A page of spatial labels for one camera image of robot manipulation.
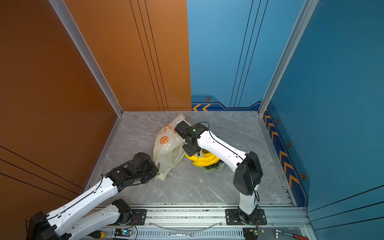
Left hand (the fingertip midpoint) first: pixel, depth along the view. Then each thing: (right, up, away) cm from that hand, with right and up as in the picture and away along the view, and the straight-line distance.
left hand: (161, 168), depth 80 cm
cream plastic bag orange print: (+3, +11, +5) cm, 12 cm away
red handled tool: (+68, -29, -12) cm, 75 cm away
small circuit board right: (+46, -28, -9) cm, 55 cm away
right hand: (+16, +10, +2) cm, 19 cm away
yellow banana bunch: (+25, +5, +1) cm, 26 cm away
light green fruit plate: (+33, -1, +6) cm, 33 cm away
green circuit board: (-16, -28, -9) cm, 34 cm away
